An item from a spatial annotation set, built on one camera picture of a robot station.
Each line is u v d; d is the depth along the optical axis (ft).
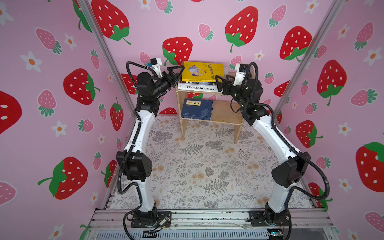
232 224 2.40
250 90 1.72
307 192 2.89
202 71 2.40
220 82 2.12
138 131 1.72
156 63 2.09
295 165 1.50
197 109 2.95
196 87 2.39
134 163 1.61
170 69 2.01
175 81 2.02
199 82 2.31
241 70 1.94
